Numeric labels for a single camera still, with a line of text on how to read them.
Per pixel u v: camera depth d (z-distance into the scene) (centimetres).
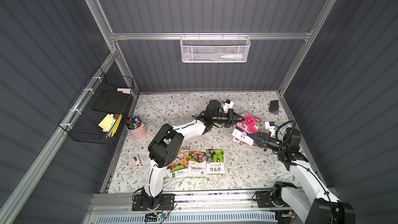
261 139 72
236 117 80
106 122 68
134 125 88
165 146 53
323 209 39
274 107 108
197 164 85
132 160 85
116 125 66
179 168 84
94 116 72
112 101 77
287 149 64
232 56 87
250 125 80
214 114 73
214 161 87
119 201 74
